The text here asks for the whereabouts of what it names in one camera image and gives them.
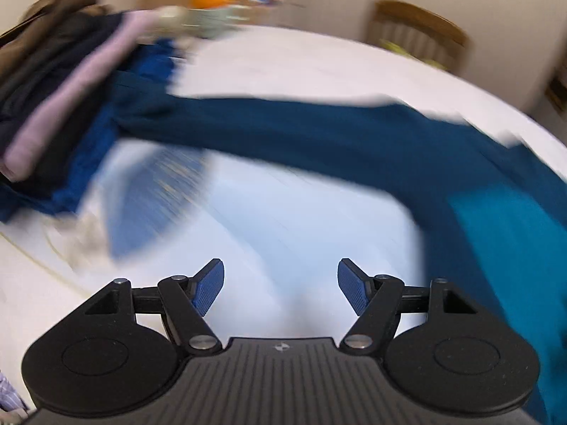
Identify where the blue two-tone garment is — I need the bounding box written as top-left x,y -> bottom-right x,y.
111,73 -> 566,424

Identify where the blue mountain table mat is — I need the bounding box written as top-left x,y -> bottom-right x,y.
76,140 -> 425,340

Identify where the folded royal blue garment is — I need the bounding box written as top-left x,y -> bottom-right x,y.
1,39 -> 175,223

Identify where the folded lilac garment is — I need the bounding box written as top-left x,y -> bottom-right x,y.
1,10 -> 158,182

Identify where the green cloth on chair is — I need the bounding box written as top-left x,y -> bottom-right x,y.
380,39 -> 422,62

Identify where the folded black garment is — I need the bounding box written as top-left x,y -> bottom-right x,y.
1,12 -> 123,151

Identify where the far wooden chair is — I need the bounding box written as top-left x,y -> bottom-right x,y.
361,0 -> 471,76

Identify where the folded brown garment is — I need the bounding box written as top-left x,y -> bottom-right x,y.
1,0 -> 98,79

